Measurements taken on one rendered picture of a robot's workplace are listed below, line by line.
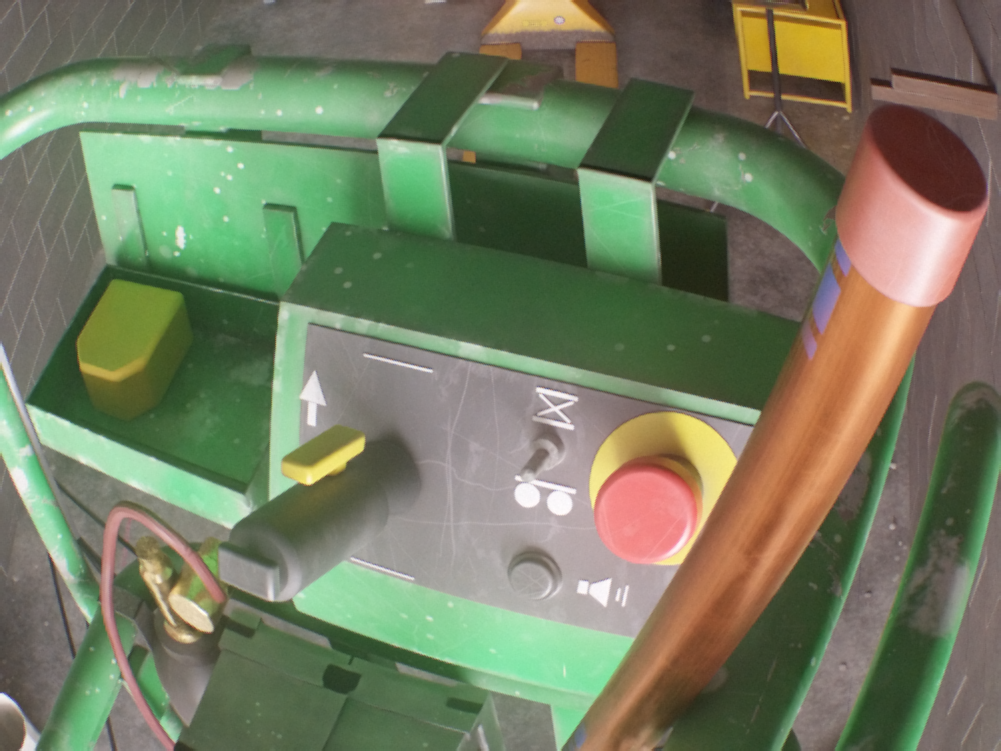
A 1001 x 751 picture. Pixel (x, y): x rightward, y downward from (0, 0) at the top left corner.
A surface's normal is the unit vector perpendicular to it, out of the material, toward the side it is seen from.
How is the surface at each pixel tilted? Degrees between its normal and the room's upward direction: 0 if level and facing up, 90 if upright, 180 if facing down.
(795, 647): 27
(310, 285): 0
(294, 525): 45
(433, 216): 90
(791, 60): 90
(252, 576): 58
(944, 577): 9
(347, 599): 90
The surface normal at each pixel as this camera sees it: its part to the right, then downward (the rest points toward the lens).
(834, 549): 0.35, -0.51
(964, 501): 0.07, -0.63
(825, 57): -0.09, 0.73
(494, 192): -0.36, 0.70
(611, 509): -0.35, 0.23
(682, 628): -0.64, 0.54
